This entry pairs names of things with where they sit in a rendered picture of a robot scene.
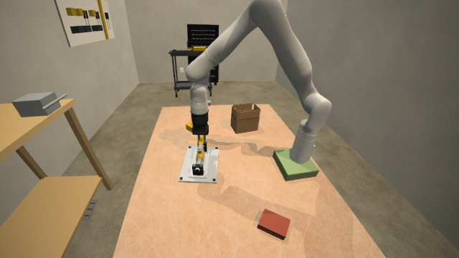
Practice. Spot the brown cardboard box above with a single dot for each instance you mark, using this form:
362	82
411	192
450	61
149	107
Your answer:
242	121

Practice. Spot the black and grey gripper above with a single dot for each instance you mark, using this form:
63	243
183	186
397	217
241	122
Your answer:
199	118

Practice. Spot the reddish-brown flat rectangular block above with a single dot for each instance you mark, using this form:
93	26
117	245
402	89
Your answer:
274	224

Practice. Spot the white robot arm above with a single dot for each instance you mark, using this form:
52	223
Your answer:
270	17

